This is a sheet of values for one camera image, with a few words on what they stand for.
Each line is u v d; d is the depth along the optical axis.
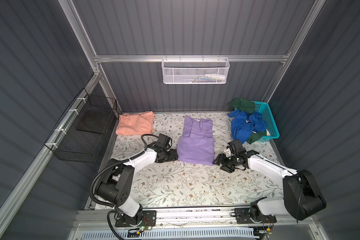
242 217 0.74
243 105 1.15
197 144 1.00
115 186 0.45
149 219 0.72
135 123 1.11
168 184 0.85
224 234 0.70
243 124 0.99
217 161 0.82
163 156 0.75
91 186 0.42
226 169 0.79
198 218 0.75
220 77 0.89
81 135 0.73
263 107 1.15
